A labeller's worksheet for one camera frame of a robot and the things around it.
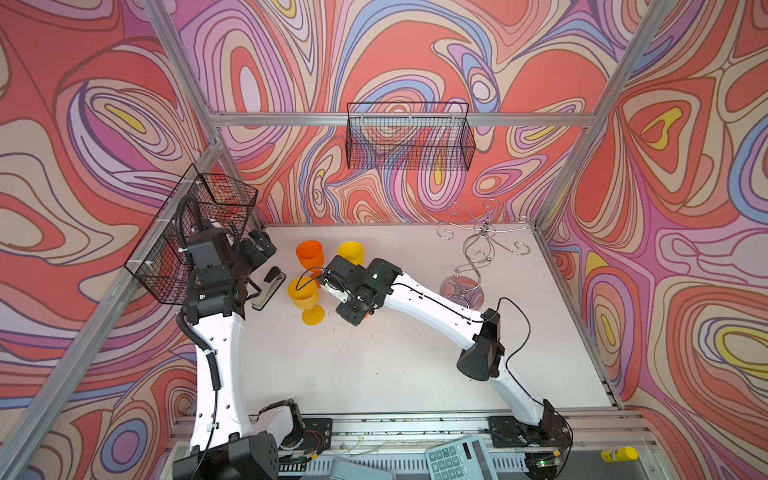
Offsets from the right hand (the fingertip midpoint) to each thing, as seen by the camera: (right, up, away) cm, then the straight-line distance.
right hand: (358, 313), depth 79 cm
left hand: (-24, +19, -9) cm, 32 cm away
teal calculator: (+26, -32, -10) cm, 43 cm away
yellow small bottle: (+60, -27, -15) cm, 67 cm away
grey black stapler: (-30, +7, +19) cm, 36 cm away
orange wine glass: (-16, +15, +12) cm, 25 cm away
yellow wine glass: (-3, +17, +15) cm, 23 cm away
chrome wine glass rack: (+35, +5, +25) cm, 43 cm away
